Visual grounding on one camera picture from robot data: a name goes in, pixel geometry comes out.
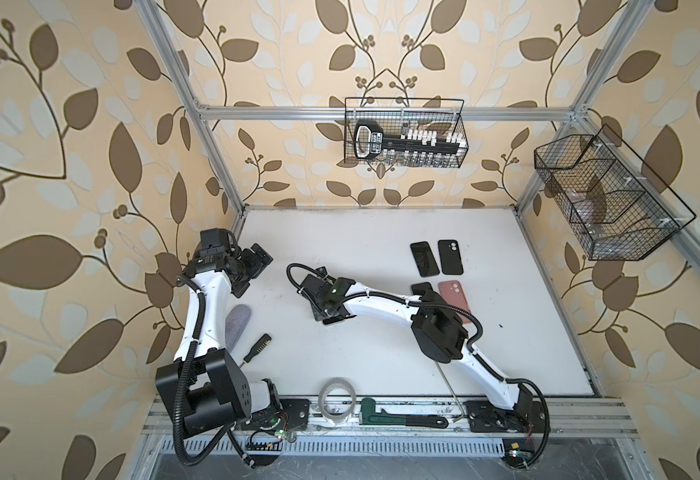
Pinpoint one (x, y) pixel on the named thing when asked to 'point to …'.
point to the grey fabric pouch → (236, 322)
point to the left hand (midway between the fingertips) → (261, 263)
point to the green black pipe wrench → (370, 416)
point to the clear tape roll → (332, 382)
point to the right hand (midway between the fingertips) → (327, 307)
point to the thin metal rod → (463, 414)
